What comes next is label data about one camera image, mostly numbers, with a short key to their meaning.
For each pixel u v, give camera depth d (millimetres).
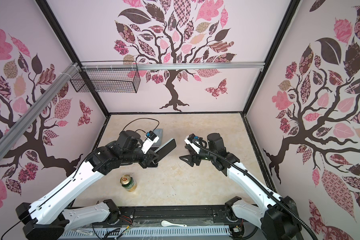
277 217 384
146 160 588
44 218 371
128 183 745
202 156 658
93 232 697
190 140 632
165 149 680
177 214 755
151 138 587
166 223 709
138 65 909
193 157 648
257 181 461
